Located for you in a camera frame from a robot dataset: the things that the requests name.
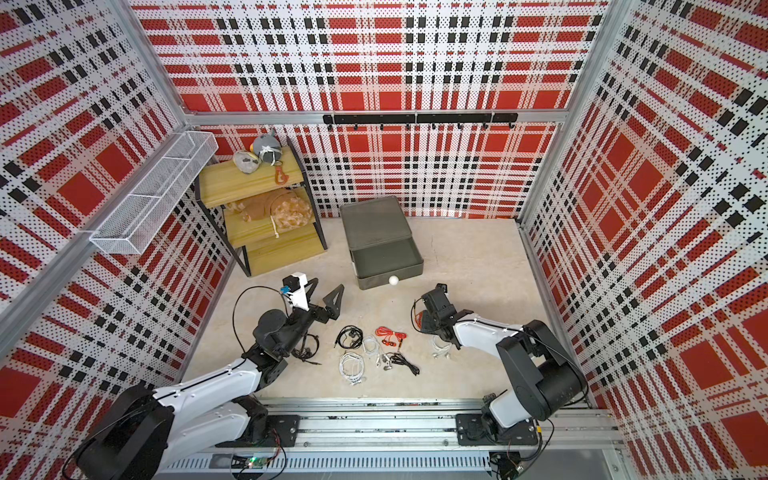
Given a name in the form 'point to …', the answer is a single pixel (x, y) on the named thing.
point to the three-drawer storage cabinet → (374, 221)
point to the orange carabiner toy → (280, 177)
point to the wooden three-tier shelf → (261, 245)
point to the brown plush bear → (287, 208)
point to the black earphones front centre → (397, 358)
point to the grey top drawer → (386, 263)
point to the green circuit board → (257, 462)
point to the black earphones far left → (309, 348)
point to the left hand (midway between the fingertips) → (335, 282)
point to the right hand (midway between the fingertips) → (435, 319)
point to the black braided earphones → (349, 337)
